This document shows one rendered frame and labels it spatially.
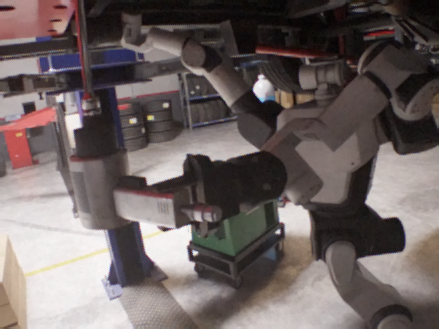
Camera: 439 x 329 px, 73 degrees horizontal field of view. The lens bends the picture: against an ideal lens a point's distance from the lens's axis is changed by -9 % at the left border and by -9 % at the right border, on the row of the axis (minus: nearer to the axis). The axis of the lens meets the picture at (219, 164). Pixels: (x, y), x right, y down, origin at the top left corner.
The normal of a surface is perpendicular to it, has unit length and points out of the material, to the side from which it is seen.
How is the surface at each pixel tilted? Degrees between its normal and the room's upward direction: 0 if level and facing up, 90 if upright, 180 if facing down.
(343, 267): 90
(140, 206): 88
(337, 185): 91
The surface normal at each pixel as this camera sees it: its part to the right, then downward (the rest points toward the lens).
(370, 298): -0.10, 0.26
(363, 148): 0.18, 0.14
